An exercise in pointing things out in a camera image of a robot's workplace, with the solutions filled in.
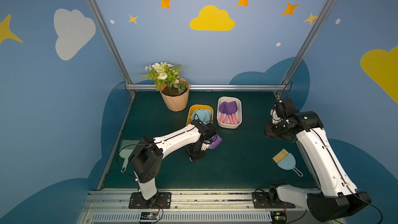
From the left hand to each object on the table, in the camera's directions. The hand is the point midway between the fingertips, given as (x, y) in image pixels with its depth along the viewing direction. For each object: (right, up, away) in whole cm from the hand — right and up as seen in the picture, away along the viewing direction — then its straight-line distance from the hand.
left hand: (193, 155), depth 81 cm
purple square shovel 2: (+26, +18, +21) cm, 38 cm away
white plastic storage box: (+31, +22, +26) cm, 46 cm away
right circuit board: (+41, -27, -8) cm, 50 cm away
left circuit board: (-21, -26, -9) cm, 34 cm away
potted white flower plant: (-14, +38, +23) cm, 47 cm away
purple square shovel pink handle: (+26, +24, +29) cm, 46 cm away
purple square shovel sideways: (+13, +8, +2) cm, 15 cm away
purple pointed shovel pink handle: (+20, +25, +30) cm, 44 cm away
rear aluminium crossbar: (-26, +39, +19) cm, 50 cm away
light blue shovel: (+7, +20, +23) cm, 31 cm away
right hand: (+38, +14, -7) cm, 41 cm away
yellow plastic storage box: (-2, +25, +25) cm, 35 cm away
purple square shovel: (+28, +24, +27) cm, 46 cm away
